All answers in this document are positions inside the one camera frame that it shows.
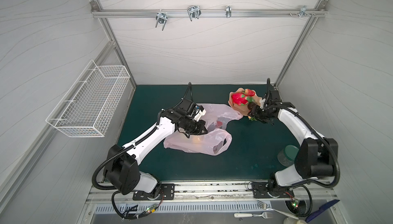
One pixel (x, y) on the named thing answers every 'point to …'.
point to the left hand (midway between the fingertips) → (209, 130)
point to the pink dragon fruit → (241, 99)
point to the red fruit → (218, 124)
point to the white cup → (290, 220)
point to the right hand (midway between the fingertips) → (254, 112)
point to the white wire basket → (86, 107)
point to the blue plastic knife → (322, 209)
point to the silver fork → (264, 206)
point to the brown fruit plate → (243, 109)
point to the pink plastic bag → (216, 141)
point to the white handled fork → (265, 214)
